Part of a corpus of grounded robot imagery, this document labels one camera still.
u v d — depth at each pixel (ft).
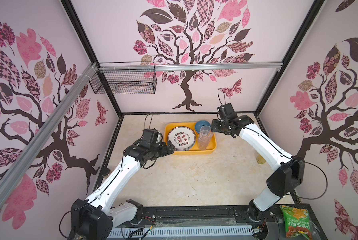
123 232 2.29
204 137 3.04
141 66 3.03
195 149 3.25
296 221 2.25
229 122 1.94
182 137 3.36
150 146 1.90
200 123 3.29
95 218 1.21
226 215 2.50
